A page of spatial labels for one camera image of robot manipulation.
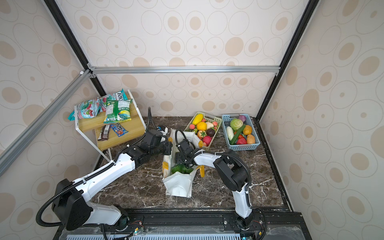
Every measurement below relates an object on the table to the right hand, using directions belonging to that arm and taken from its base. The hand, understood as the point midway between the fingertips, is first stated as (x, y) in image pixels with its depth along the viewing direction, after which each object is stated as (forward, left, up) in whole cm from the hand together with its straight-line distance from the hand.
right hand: (179, 158), depth 96 cm
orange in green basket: (+20, -15, +8) cm, 26 cm away
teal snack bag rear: (+20, +31, +35) cm, 51 cm away
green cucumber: (+16, -39, +4) cm, 42 cm away
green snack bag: (+7, +28, +36) cm, 46 cm away
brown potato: (+10, -47, +6) cm, 48 cm away
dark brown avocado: (+15, -20, +7) cm, 26 cm away
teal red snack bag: (+8, +42, +36) cm, 56 cm away
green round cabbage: (+23, -39, +7) cm, 46 cm away
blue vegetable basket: (+17, -42, +4) cm, 45 cm away
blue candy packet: (+9, +35, +17) cm, 40 cm away
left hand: (-2, 0, +20) cm, 20 cm away
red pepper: (+11, -41, +4) cm, 43 cm away
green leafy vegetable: (-10, -2, +5) cm, 11 cm away
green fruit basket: (+28, -23, +3) cm, 37 cm away
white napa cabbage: (+18, -35, +3) cm, 40 cm away
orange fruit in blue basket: (+18, -47, +6) cm, 50 cm away
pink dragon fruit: (+10, -18, +6) cm, 22 cm away
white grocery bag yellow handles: (-19, -1, +6) cm, 20 cm away
